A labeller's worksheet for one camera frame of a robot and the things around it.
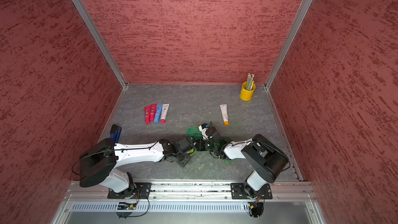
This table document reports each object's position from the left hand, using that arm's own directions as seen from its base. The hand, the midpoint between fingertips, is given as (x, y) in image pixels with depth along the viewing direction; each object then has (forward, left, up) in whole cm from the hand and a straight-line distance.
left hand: (184, 160), depth 84 cm
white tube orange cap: (+36, -25, 0) cm, 44 cm away
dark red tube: (+32, +28, +1) cm, 42 cm away
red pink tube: (+35, +25, 0) cm, 43 cm away
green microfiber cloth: (+16, -6, +2) cm, 17 cm away
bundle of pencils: (+50, -43, +13) cm, 67 cm away
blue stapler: (+16, +43, +2) cm, 46 cm away
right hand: (+8, -5, +1) cm, 9 cm away
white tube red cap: (+33, +16, +1) cm, 37 cm away
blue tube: (+35, +21, 0) cm, 40 cm away
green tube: (-1, -5, +18) cm, 19 cm away
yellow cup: (+44, -40, +6) cm, 60 cm away
